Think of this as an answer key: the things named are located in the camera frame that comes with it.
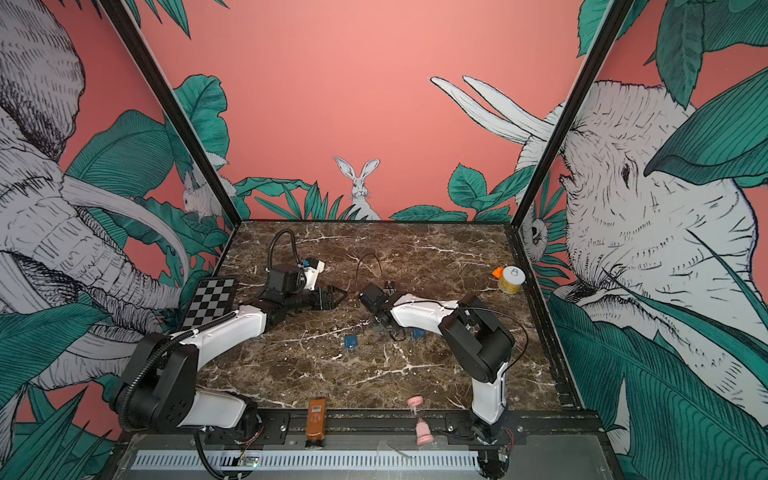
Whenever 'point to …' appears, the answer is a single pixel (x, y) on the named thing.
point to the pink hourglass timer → (424, 435)
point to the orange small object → (497, 273)
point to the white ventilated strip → (387, 460)
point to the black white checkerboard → (213, 299)
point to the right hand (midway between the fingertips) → (384, 319)
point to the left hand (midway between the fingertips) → (340, 290)
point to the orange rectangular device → (315, 424)
